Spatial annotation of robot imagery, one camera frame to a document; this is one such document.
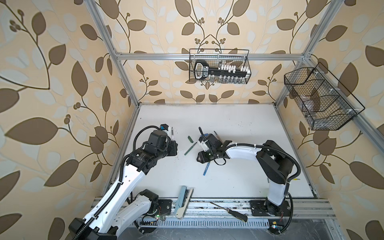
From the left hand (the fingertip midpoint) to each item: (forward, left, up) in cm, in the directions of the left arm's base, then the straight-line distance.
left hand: (178, 143), depth 74 cm
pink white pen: (+4, +3, +4) cm, 6 cm away
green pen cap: (+16, -4, -22) cm, 27 cm away
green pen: (+9, -5, -22) cm, 24 cm away
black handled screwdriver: (-27, -30, -19) cm, 45 cm away
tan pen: (+19, -23, -21) cm, 37 cm away
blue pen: (-4, -15, -22) cm, 27 cm away
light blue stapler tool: (-22, -3, -18) cm, 29 cm away
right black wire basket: (+17, -73, +14) cm, 76 cm away
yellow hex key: (-8, -67, -22) cm, 70 cm away
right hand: (+1, -11, -20) cm, 23 cm away
